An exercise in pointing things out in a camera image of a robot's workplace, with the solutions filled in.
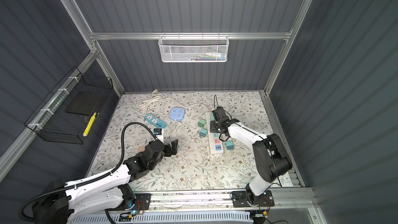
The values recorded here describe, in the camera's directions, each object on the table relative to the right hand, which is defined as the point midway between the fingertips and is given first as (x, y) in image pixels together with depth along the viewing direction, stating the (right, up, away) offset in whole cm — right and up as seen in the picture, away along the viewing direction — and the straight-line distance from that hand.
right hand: (217, 126), depth 93 cm
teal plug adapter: (-9, -4, +3) cm, 10 cm away
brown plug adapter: (-45, -12, -4) cm, 46 cm away
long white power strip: (-2, -7, -1) cm, 8 cm away
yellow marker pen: (-60, +4, -24) cm, 65 cm away
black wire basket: (-74, +8, -21) cm, 77 cm away
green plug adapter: (-3, +5, +3) cm, 7 cm away
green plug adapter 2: (-10, +1, +7) cm, 12 cm away
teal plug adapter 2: (+7, -11, -2) cm, 13 cm away
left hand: (-26, -6, -12) cm, 29 cm away
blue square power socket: (-27, +7, +11) cm, 30 cm away
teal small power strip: (-40, +3, +8) cm, 41 cm away
